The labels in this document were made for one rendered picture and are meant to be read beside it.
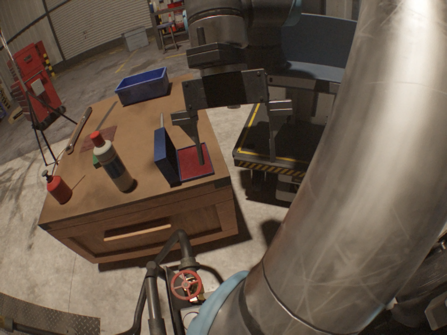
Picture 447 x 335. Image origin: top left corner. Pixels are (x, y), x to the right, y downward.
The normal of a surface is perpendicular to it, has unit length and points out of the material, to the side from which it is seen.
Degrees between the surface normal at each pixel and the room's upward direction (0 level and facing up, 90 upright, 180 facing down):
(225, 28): 65
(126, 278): 0
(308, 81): 90
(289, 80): 90
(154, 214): 90
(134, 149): 0
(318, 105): 90
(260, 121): 0
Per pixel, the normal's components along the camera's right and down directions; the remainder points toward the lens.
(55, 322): -0.12, -0.68
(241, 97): -0.25, 0.40
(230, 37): 0.31, 0.32
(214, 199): 0.24, 0.69
